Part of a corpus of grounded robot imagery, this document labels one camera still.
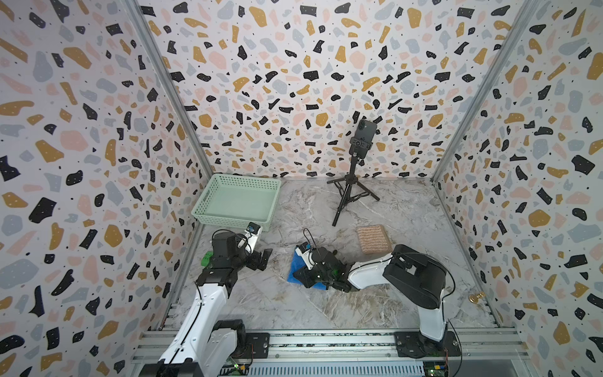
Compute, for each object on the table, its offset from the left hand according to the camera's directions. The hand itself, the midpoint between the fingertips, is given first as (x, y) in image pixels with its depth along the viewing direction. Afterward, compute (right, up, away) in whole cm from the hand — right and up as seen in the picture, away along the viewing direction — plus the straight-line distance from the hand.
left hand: (259, 244), depth 83 cm
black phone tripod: (+35, +21, +22) cm, 46 cm away
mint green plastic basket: (-15, +16, +21) cm, 30 cm away
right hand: (+12, -12, +4) cm, 18 cm away
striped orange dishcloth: (+44, -1, +15) cm, 47 cm away
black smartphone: (+39, +42, +6) cm, 58 cm away
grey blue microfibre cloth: (+13, -8, +6) cm, 17 cm away
